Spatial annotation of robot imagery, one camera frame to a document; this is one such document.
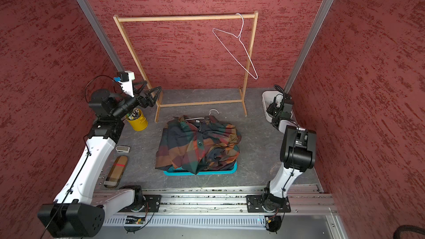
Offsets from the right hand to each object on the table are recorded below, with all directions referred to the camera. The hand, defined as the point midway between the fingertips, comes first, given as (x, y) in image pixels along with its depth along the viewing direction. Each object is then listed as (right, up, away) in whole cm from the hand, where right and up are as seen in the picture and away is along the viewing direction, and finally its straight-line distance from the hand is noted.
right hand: (270, 105), depth 99 cm
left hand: (-59, +8, -31) cm, 68 cm away
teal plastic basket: (-54, -31, -22) cm, 66 cm away
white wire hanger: (-40, -7, -11) cm, 42 cm away
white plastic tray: (+4, +6, +16) cm, 17 cm away
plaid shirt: (-41, -18, -26) cm, 52 cm away
